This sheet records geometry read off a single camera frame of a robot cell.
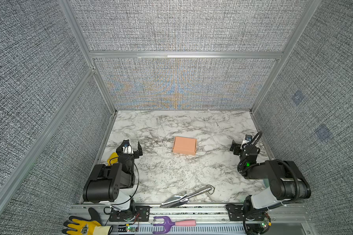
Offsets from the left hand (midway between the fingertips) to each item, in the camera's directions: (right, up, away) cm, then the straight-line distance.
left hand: (132, 141), depth 88 cm
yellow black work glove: (-13, -37, -21) cm, 44 cm away
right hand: (+67, +2, +3) cm, 68 cm away
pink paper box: (+32, -4, +7) cm, 33 cm away
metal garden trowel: (+28, -29, -10) cm, 42 cm away
